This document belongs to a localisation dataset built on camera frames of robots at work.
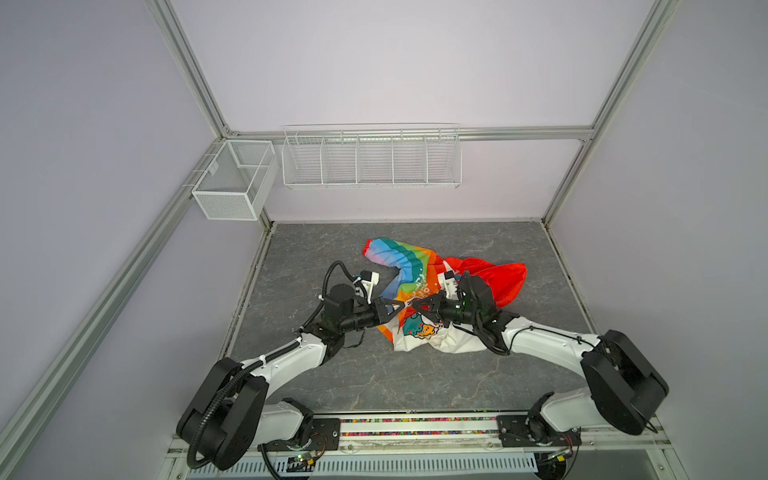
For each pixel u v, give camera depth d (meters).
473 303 0.64
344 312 0.66
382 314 0.72
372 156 0.99
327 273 0.64
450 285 0.79
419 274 0.96
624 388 0.43
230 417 0.41
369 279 0.77
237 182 1.01
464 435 0.75
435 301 0.74
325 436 0.73
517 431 0.74
